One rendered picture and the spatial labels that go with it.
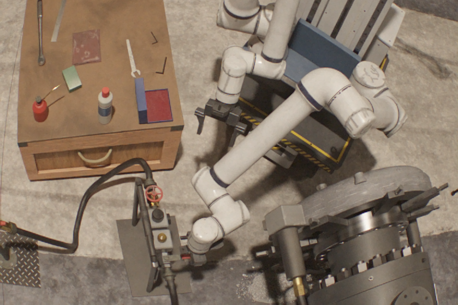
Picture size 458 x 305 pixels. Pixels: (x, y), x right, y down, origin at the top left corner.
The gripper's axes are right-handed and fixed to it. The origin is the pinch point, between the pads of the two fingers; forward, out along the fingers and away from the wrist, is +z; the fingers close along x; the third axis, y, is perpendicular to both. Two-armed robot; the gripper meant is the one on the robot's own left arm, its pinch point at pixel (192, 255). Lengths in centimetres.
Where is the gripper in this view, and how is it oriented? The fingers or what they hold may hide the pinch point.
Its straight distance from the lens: 227.3
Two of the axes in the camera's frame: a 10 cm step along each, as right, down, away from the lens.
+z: -1.8, 4.6, 8.7
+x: 1.9, 8.8, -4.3
